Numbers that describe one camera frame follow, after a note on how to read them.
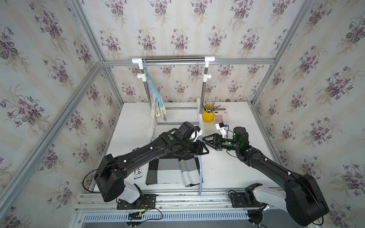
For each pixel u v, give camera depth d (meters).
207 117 1.03
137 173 0.82
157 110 0.88
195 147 0.65
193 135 0.61
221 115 1.08
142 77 0.79
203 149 0.69
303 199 0.40
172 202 0.75
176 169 0.84
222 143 0.70
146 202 0.72
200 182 0.73
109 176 0.40
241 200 0.73
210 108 1.04
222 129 0.75
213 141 0.69
